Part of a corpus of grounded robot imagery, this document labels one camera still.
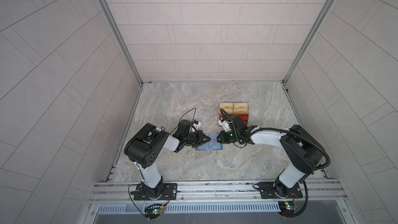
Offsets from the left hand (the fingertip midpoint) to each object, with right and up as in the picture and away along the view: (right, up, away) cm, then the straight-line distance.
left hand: (213, 139), depth 86 cm
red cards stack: (+20, +11, +8) cm, 24 cm away
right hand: (+1, -1, 0) cm, 1 cm away
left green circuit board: (-27, -25, -21) cm, 42 cm away
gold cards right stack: (+17, +17, +7) cm, 25 cm away
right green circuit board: (+32, -25, -18) cm, 44 cm away
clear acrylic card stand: (+6, +15, -15) cm, 22 cm away
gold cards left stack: (+9, +17, +8) cm, 21 cm away
